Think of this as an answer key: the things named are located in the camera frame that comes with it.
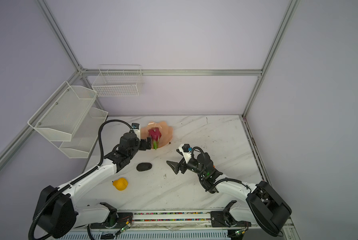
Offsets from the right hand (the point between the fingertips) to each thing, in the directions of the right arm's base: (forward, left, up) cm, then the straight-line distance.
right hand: (172, 156), depth 76 cm
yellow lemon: (-10, +29, -13) cm, 33 cm away
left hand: (+12, +18, 0) cm, 21 cm away
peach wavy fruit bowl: (+29, +7, -16) cm, 34 cm away
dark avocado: (+1, +18, -13) cm, 22 cm away
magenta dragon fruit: (+22, +13, -10) cm, 28 cm away
